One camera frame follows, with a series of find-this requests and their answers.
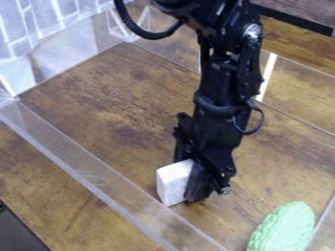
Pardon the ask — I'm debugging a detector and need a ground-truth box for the white sponge block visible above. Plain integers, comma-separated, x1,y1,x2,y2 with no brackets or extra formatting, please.
156,159,193,207

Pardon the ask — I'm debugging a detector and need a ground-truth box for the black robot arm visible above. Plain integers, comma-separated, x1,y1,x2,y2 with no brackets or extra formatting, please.
153,0,263,202

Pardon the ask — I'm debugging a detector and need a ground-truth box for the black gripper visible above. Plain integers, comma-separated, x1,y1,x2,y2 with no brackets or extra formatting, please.
173,92,254,202

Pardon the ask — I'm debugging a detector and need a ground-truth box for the green knitted object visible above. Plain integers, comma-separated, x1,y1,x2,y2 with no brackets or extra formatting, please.
246,201,315,251

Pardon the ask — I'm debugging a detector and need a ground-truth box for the black cable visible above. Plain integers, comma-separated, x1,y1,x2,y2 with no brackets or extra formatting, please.
112,0,187,41

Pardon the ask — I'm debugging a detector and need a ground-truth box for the clear acrylic enclosure wall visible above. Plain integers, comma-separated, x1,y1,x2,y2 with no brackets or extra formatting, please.
0,0,335,251

